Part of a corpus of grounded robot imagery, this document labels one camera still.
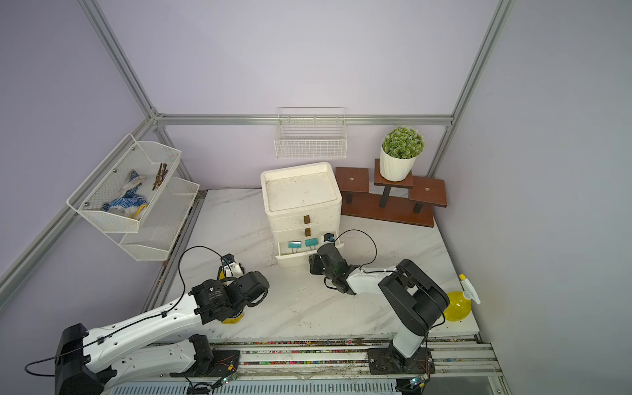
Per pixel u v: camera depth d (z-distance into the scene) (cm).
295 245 98
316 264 91
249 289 57
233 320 82
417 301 47
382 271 53
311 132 93
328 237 84
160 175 82
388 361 73
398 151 82
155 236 90
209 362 66
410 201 104
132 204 72
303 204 84
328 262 71
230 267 66
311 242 100
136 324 45
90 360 40
